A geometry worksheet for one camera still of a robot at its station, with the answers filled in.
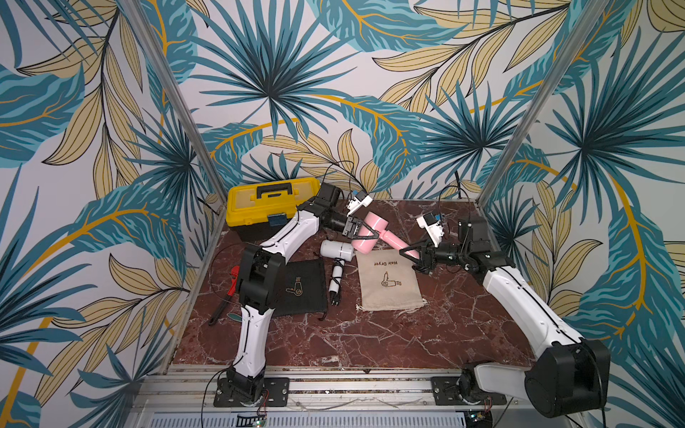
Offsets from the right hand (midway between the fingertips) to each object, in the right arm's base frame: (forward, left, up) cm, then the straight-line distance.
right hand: (405, 248), depth 77 cm
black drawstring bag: (-1, +33, -22) cm, 39 cm away
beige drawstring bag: (+2, +2, -22) cm, 22 cm away
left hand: (+3, +8, +1) cm, 9 cm away
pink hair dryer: (+5, +8, +5) cm, 10 cm away
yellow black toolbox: (+22, +49, -6) cm, 54 cm away
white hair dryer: (+10, +19, -16) cm, 26 cm away
